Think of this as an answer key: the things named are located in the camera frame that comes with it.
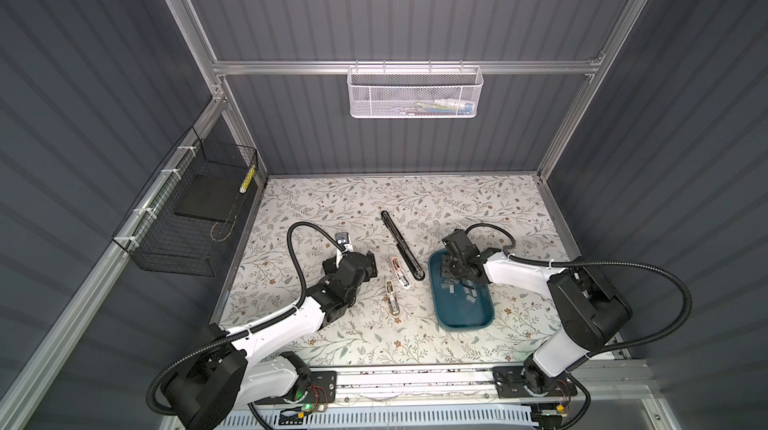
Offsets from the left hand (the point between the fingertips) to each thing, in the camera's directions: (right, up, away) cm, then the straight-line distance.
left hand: (356, 256), depth 85 cm
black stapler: (+14, +1, +13) cm, 19 cm away
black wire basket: (-41, +11, -12) cm, 44 cm away
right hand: (+28, -6, +9) cm, 30 cm away
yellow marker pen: (-30, +22, -4) cm, 37 cm away
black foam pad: (-35, +17, -11) cm, 40 cm away
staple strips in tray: (+34, -13, +3) cm, 37 cm away
